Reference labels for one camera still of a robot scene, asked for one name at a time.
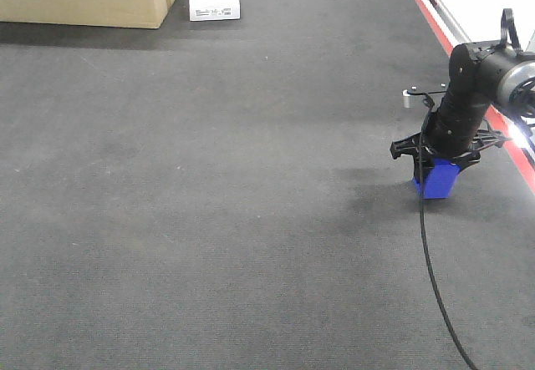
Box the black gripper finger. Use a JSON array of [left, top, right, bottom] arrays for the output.
[[412, 153, 436, 194], [450, 155, 482, 174]]

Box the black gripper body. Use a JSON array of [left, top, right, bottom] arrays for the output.
[[390, 110, 512, 161]]

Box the small blue plastic box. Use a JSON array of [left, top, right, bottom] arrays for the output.
[[411, 157, 461, 201]]

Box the thin black cable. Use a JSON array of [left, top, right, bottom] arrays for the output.
[[411, 94, 481, 370]]

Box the silver camera bracket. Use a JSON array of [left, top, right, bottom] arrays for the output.
[[402, 87, 446, 109]]

